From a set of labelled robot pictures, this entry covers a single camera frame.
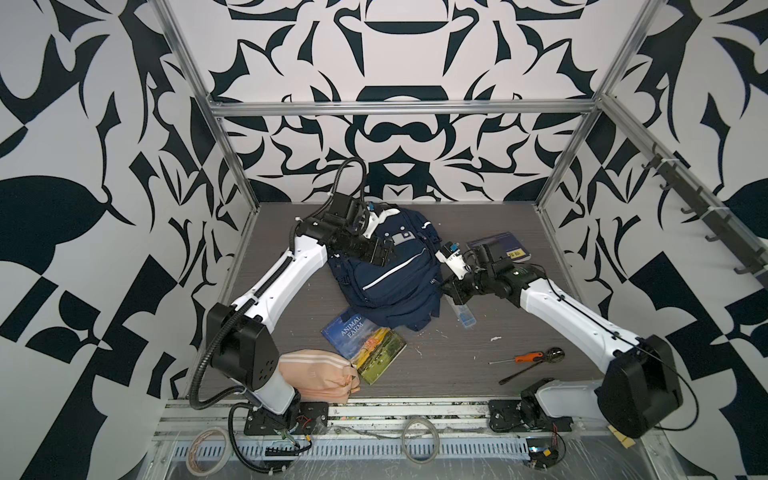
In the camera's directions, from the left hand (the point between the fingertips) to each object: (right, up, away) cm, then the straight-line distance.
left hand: (385, 244), depth 79 cm
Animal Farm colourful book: (-4, -29, +6) cm, 30 cm away
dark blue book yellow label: (+42, -2, +28) cm, 50 cm away
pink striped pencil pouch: (-17, -34, 0) cm, 38 cm away
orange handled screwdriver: (+37, -32, +4) cm, 49 cm away
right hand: (+15, -11, +2) cm, 19 cm away
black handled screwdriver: (+46, -30, +4) cm, 55 cm away
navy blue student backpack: (+6, -13, +5) cm, 15 cm away
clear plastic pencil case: (+24, -21, +12) cm, 34 cm away
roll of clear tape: (-43, -48, -12) cm, 66 cm away
